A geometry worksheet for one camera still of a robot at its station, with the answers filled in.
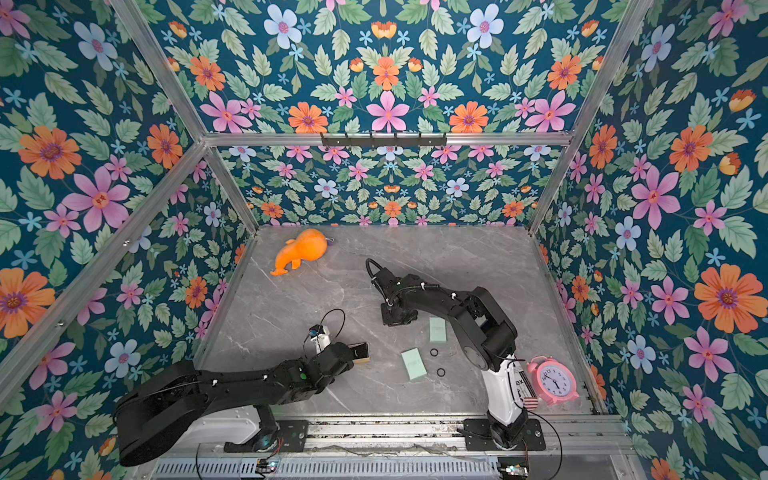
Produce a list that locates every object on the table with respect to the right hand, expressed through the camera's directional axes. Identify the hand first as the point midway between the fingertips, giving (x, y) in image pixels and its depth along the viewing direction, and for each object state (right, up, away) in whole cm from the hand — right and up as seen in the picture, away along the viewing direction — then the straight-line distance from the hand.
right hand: (399, 315), depth 95 cm
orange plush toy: (-32, +23, +10) cm, 41 cm away
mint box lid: (+4, -12, -11) cm, 16 cm away
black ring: (+11, -14, -11) cm, 21 cm away
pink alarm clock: (+42, -15, -14) cm, 47 cm away
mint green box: (+12, -4, -3) cm, 13 cm away
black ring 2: (+10, -10, -6) cm, 16 cm away
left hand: (-12, -10, -7) cm, 17 cm away
